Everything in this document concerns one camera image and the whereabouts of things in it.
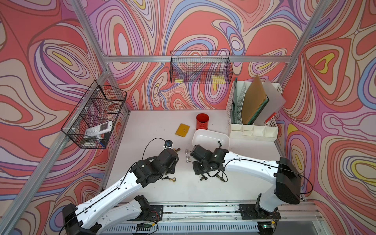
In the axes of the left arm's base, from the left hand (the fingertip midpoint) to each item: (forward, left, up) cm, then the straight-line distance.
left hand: (173, 161), depth 74 cm
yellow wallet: (+32, -3, -15) cm, 36 cm away
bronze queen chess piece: (-3, -27, -16) cm, 31 cm away
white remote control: (+9, +35, +15) cm, 39 cm away
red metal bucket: (+32, -17, -6) cm, 37 cm away
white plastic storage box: (+24, -22, -15) cm, 36 cm away
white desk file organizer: (+28, -64, -12) cm, 71 cm away
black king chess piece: (-3, -17, -15) cm, 23 cm away
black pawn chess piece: (+20, -30, -15) cm, 39 cm away
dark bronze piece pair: (-3, +5, -16) cm, 17 cm away
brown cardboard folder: (+45, -54, +2) cm, 71 cm away
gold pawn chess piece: (-4, +1, -15) cm, 15 cm away
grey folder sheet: (+31, -60, +11) cm, 69 cm away
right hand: (-3, -13, -9) cm, 16 cm away
